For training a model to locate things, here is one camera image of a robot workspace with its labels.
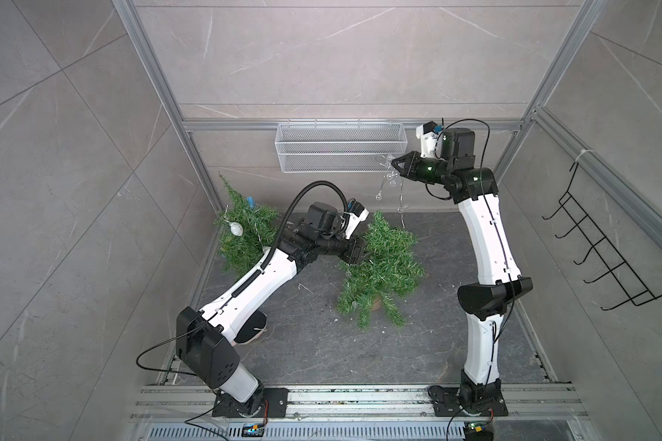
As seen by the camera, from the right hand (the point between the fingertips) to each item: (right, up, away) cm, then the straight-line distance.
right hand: (395, 161), depth 74 cm
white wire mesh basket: (-16, +13, +27) cm, 33 cm away
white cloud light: (-44, -19, -1) cm, 48 cm away
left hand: (-7, -23, -2) cm, 24 cm away
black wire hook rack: (+51, -23, -6) cm, 56 cm away
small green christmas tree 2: (-4, -29, -11) cm, 31 cm away
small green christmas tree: (-42, -19, +2) cm, 47 cm away
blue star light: (-42, -11, +5) cm, 43 cm away
